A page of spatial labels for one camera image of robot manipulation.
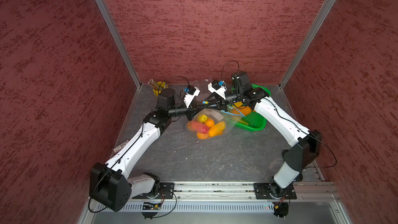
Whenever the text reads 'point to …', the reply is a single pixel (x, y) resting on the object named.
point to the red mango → (197, 127)
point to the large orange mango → (216, 129)
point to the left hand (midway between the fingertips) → (204, 108)
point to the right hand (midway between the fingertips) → (205, 105)
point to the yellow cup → (161, 85)
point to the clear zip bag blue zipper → (229, 116)
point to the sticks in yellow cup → (153, 84)
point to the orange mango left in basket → (209, 122)
